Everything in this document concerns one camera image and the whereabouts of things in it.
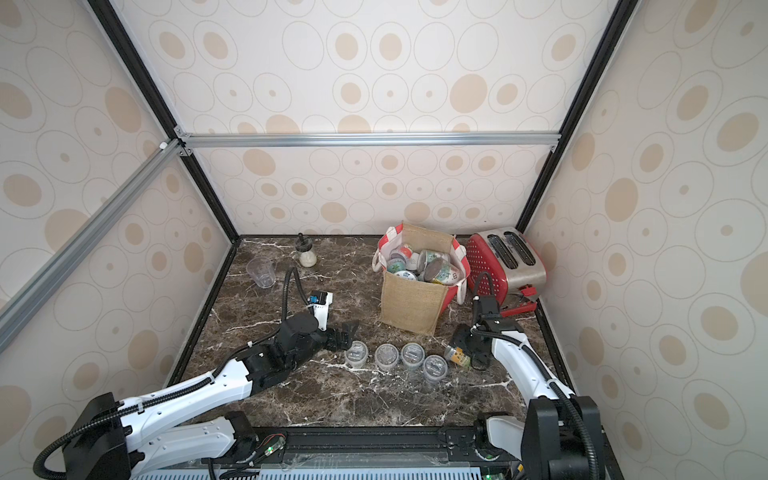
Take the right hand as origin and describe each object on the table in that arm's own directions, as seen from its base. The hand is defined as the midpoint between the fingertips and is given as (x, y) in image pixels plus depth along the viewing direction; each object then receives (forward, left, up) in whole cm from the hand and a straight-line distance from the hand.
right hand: (471, 345), depth 86 cm
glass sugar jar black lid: (+32, +56, +1) cm, 64 cm away
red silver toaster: (+19, -9, +15) cm, 26 cm away
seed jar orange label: (-5, +33, +2) cm, 33 cm away
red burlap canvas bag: (+6, +17, +11) cm, 21 cm away
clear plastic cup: (+26, +71, 0) cm, 76 cm away
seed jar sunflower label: (+14, +9, +17) cm, 24 cm away
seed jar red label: (-5, +17, +2) cm, 18 cm away
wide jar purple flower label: (+23, +14, +13) cm, 30 cm away
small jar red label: (+27, +19, +11) cm, 35 cm away
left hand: (-1, +33, +14) cm, 36 cm away
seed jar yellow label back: (-4, +5, +1) cm, 6 cm away
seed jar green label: (+21, +22, +12) cm, 33 cm away
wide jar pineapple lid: (+14, +20, +15) cm, 28 cm away
